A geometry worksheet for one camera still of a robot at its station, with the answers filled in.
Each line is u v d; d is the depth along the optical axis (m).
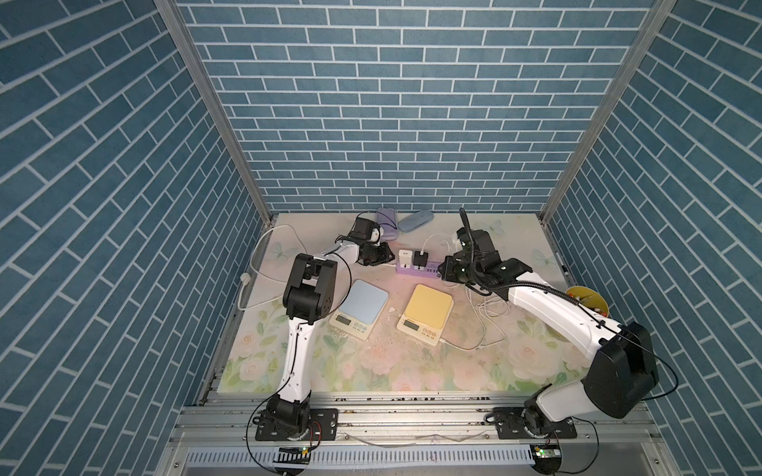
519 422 0.72
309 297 0.61
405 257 0.99
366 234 0.89
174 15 0.70
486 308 0.93
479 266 0.63
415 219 1.19
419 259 0.99
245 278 1.04
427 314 0.92
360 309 0.91
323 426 0.73
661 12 0.71
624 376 0.42
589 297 0.84
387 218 1.20
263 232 1.19
